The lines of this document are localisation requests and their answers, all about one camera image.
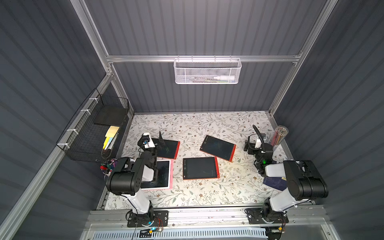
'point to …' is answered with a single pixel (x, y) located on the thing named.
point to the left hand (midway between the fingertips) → (153, 133)
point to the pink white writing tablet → (165, 171)
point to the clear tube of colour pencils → (279, 134)
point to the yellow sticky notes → (110, 134)
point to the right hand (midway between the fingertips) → (256, 141)
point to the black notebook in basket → (111, 115)
